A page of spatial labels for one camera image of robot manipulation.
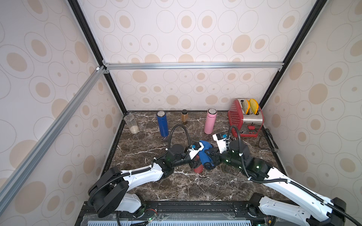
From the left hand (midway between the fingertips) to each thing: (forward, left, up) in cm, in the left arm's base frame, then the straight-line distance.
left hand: (207, 154), depth 74 cm
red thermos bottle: (-2, +3, -15) cm, 16 cm away
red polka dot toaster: (+25, -32, -6) cm, 41 cm away
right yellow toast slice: (+36, -35, +2) cm, 51 cm away
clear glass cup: (+27, +48, -6) cm, 56 cm away
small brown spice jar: (+39, +12, -13) cm, 43 cm away
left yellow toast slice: (+38, -30, +1) cm, 48 cm away
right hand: (-2, +2, +4) cm, 4 cm away
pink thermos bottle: (+28, -5, -5) cm, 29 cm away
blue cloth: (-4, +3, +4) cm, 6 cm away
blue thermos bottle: (+26, +27, -7) cm, 38 cm away
